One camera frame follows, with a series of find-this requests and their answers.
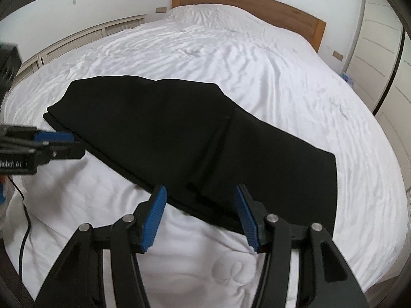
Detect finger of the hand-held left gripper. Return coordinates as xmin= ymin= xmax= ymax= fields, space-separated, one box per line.
xmin=32 ymin=141 xmax=87 ymax=166
xmin=6 ymin=127 xmax=75 ymax=143

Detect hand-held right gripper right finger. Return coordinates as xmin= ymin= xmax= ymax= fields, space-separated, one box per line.
xmin=234 ymin=184 xmax=370 ymax=308

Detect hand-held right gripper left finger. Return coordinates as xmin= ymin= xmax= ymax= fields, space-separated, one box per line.
xmin=34 ymin=184 xmax=167 ymax=308

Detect black pants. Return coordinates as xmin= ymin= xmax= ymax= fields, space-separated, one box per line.
xmin=43 ymin=75 xmax=338 ymax=236

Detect white slatted radiator cover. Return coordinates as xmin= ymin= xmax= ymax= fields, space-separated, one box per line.
xmin=19 ymin=14 xmax=147 ymax=71

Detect bed with white duvet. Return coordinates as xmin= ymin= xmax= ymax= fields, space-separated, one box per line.
xmin=0 ymin=3 xmax=410 ymax=308

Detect wooden headboard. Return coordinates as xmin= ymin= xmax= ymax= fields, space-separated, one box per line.
xmin=171 ymin=0 xmax=327 ymax=53

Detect black cable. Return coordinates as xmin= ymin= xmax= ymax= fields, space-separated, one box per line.
xmin=7 ymin=175 xmax=32 ymax=283

